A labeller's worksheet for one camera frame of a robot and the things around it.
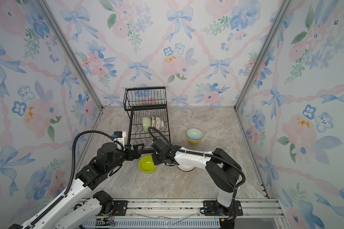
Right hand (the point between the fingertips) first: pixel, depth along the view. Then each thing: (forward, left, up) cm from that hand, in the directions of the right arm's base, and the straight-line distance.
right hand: (154, 158), depth 86 cm
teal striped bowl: (+19, -26, -2) cm, 32 cm away
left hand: (0, +6, +16) cm, 17 cm away
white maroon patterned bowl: (+23, -1, +4) cm, 23 cm away
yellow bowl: (+13, -25, -4) cm, 29 cm away
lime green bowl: (-3, +5, -2) cm, 6 cm away
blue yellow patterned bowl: (+23, +2, +7) cm, 24 cm away
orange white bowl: (-6, -18, 0) cm, 19 cm away
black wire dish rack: (+24, +5, +20) cm, 32 cm away
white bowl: (+21, +7, +7) cm, 23 cm away
